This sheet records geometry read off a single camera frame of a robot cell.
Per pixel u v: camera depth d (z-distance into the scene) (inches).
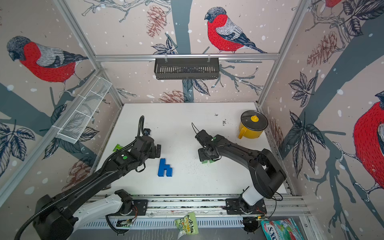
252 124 37.1
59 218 14.8
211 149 24.5
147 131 27.7
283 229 25.9
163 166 33.7
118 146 37.8
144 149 23.7
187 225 27.0
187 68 41.9
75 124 32.3
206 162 34.8
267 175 17.2
